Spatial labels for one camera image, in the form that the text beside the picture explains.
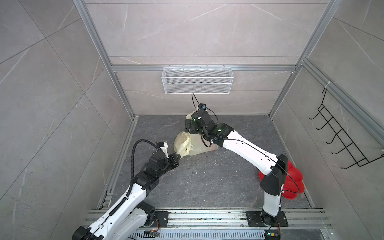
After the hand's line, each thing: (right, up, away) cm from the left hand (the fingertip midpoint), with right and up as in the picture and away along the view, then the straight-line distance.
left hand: (181, 152), depth 78 cm
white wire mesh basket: (+9, +46, +23) cm, 52 cm away
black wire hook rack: (+73, +1, -20) cm, 76 cm away
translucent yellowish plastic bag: (+3, +5, -4) cm, 7 cm away
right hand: (+6, +16, +1) cm, 17 cm away
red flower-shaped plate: (+65, -20, +7) cm, 68 cm away
